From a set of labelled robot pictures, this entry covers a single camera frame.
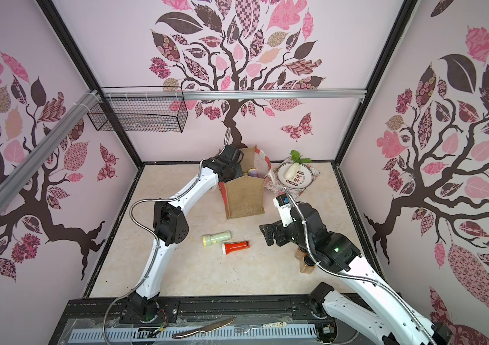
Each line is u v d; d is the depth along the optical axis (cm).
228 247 85
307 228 48
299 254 82
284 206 59
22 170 59
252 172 106
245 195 92
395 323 39
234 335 70
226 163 75
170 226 59
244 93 93
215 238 88
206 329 70
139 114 122
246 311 75
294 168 112
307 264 75
